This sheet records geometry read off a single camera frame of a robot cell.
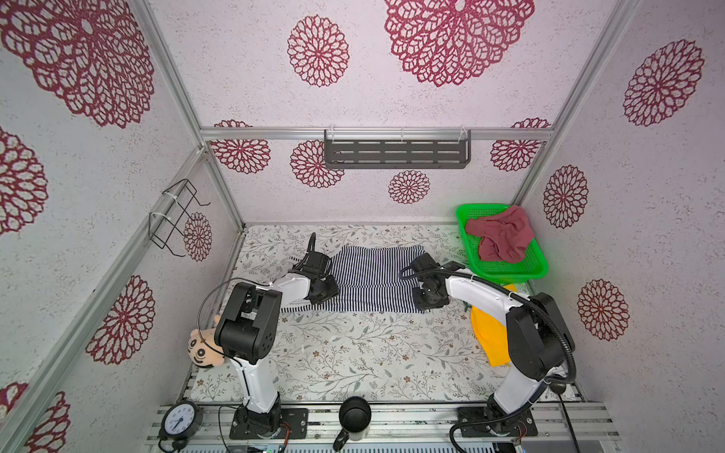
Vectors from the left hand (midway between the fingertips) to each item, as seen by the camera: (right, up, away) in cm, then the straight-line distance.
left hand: (335, 292), depth 99 cm
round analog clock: (-37, -29, -28) cm, 55 cm away
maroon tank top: (+66, +20, +12) cm, 70 cm away
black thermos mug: (+8, -30, -25) cm, 40 cm away
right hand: (+29, -2, -7) cm, 30 cm away
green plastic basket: (+71, +9, +3) cm, 72 cm away
